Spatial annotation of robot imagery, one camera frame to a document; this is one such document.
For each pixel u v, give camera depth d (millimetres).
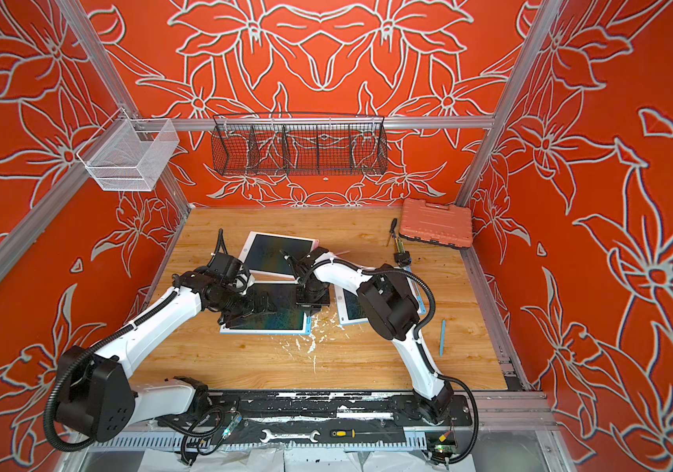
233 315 697
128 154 913
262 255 1040
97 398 396
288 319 896
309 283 695
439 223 1076
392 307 542
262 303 733
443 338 850
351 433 697
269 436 697
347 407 743
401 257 1011
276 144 1003
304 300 816
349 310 902
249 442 697
